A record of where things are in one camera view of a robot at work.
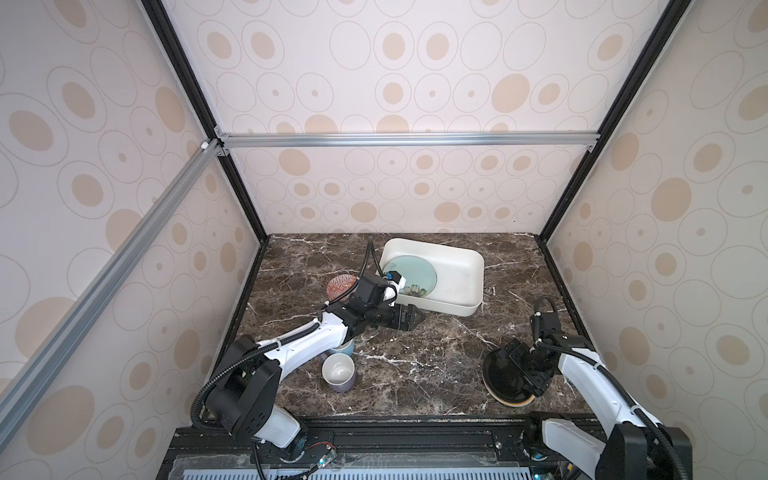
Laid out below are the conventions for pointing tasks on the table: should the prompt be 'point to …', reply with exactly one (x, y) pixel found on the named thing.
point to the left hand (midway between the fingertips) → (422, 313)
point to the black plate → (505, 380)
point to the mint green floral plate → (421, 278)
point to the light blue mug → (346, 347)
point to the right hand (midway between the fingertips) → (511, 365)
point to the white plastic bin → (438, 278)
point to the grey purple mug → (339, 372)
